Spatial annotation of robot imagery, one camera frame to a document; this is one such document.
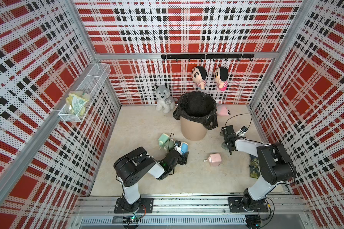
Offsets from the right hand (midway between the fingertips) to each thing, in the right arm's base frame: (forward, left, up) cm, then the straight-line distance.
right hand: (235, 138), depth 96 cm
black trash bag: (+17, +26, +14) cm, 34 cm away
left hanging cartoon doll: (+29, +25, +31) cm, 49 cm away
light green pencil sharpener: (-3, +49, +5) cm, 49 cm away
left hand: (-7, +35, -3) cm, 36 cm away
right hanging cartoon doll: (+31, +10, +29) cm, 43 cm away
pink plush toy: (+23, +5, +2) cm, 24 cm away
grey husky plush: (+29, +49, +7) cm, 58 cm away
